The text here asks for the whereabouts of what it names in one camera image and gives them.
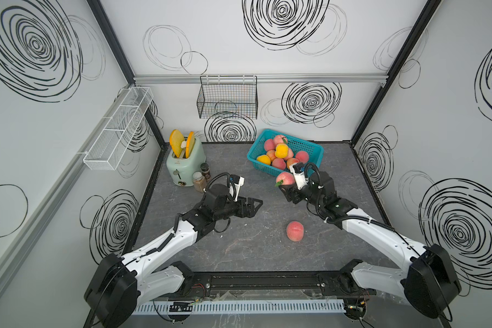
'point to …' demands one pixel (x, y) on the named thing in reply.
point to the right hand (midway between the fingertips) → (287, 182)
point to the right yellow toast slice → (189, 144)
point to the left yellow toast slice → (177, 141)
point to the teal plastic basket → (315, 152)
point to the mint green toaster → (181, 169)
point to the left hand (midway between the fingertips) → (254, 202)
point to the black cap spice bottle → (206, 171)
